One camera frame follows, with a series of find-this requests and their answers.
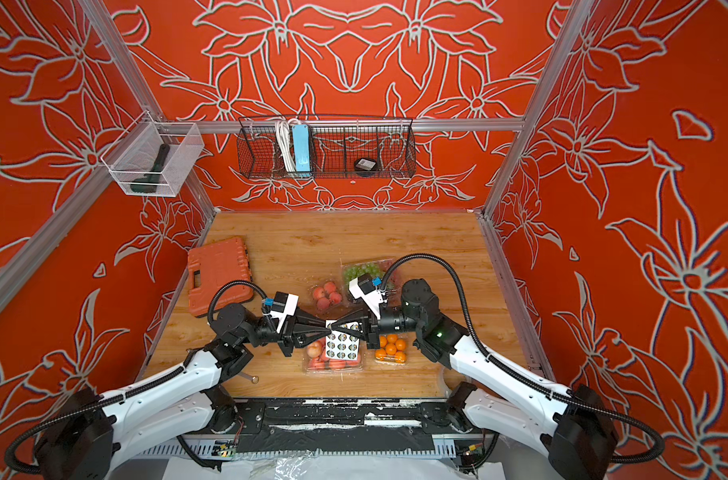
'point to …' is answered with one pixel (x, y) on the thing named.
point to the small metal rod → (254, 378)
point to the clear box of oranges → (392, 349)
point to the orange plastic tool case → (214, 265)
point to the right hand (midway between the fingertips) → (334, 324)
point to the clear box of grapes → (377, 268)
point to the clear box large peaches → (316, 363)
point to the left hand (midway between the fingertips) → (328, 329)
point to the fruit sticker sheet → (341, 344)
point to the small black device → (365, 164)
